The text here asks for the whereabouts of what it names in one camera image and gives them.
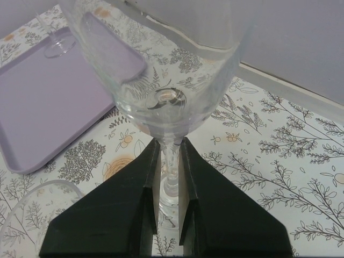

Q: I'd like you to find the clear stemmed wine glass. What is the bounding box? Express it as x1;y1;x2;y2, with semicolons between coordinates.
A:
34;11;76;59

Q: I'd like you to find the short clear tumbler glass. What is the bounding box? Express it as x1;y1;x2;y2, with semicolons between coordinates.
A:
1;180;83;257

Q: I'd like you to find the lilac plastic tray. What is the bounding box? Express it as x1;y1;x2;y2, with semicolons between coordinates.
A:
0;11;148;175

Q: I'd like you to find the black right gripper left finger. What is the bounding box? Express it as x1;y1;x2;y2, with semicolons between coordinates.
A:
39;140;161;257

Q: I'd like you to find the floral patterned table mat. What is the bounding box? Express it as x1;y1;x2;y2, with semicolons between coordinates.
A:
1;78;343;257

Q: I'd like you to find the tall clear champagne flute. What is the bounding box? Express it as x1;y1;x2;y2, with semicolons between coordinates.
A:
59;1;262;230

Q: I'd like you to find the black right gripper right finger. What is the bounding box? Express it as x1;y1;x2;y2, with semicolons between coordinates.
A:
178;138;290;257

